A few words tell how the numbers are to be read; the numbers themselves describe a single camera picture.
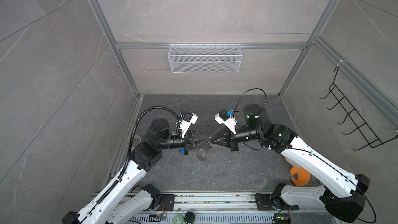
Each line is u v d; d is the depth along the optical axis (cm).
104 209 39
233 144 52
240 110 52
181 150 53
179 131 54
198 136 56
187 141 51
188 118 53
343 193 38
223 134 55
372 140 59
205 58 101
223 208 73
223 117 52
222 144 57
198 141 58
